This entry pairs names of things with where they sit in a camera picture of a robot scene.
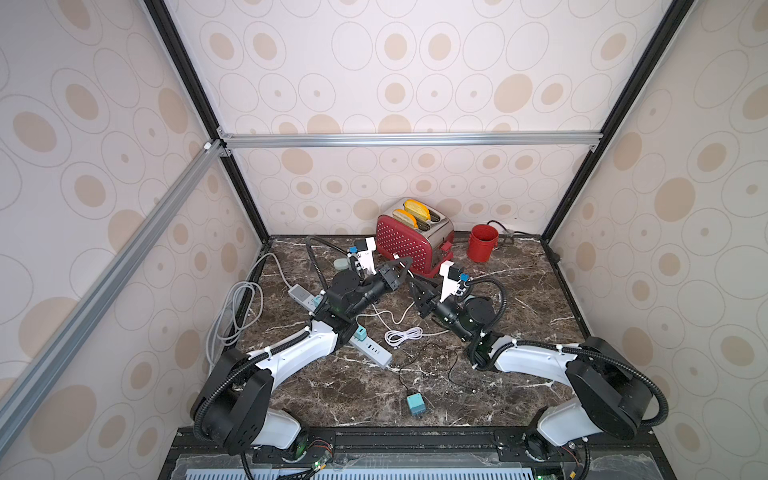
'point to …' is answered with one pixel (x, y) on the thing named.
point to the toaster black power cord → (510, 231)
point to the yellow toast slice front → (403, 216)
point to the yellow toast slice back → (417, 209)
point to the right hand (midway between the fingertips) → (418, 276)
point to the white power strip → (369, 349)
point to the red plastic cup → (482, 241)
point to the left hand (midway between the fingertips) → (421, 262)
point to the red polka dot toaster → (428, 247)
